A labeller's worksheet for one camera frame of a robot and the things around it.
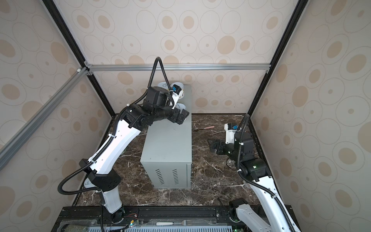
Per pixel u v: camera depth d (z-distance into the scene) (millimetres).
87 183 788
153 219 735
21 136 549
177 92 563
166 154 582
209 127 1115
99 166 434
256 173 459
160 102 488
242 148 486
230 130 595
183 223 708
